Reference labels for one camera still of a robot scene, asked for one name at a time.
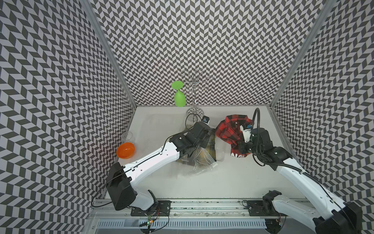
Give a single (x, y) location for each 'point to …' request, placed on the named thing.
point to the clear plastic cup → (127, 137)
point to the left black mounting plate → (162, 208)
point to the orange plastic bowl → (126, 150)
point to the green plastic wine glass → (179, 97)
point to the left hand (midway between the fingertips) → (203, 135)
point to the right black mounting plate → (256, 208)
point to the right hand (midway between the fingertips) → (238, 144)
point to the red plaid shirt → (229, 131)
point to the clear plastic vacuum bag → (198, 161)
